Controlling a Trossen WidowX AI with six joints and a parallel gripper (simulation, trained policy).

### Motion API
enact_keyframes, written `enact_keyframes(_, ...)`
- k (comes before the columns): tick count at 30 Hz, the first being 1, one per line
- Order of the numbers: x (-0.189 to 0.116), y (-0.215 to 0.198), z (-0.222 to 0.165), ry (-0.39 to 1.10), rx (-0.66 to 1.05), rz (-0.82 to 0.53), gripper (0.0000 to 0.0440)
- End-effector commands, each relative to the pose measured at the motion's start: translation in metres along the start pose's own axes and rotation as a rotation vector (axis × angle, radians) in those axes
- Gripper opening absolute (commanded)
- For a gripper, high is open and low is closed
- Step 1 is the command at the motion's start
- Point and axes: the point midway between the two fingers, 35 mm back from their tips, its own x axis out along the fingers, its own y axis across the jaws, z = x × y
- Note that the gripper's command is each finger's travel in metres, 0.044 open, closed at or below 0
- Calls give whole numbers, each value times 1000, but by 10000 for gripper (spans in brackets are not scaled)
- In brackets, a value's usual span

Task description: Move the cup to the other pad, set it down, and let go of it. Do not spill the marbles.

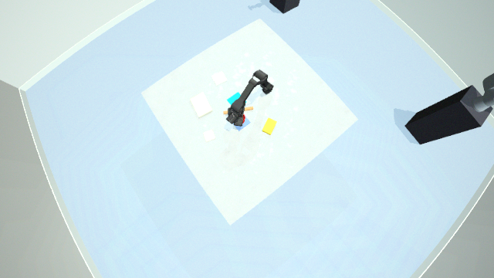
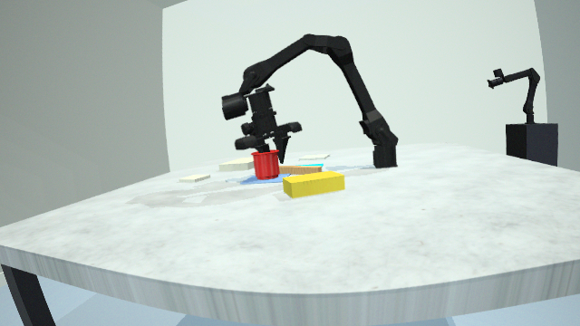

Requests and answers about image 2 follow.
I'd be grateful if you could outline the yellow rectangular block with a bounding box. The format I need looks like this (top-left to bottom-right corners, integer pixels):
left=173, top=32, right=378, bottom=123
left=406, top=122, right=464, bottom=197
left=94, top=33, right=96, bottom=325
left=282, top=171, right=345, bottom=198

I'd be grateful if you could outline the tan wooden bar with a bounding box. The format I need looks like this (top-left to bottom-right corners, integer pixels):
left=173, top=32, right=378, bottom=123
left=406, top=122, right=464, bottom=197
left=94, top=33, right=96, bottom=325
left=279, top=166, right=323, bottom=175

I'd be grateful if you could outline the red cup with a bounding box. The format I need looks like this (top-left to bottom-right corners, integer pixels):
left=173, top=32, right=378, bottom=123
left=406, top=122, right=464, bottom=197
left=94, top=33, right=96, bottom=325
left=250, top=149, right=280, bottom=180

